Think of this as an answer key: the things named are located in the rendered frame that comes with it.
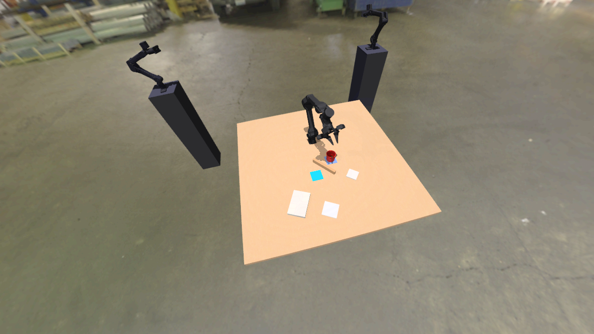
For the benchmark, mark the light brown wooden beam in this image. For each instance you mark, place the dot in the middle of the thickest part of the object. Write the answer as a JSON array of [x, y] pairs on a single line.
[[331, 170]]

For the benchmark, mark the red translucent cup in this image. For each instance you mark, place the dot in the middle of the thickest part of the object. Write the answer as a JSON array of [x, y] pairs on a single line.
[[330, 155]]

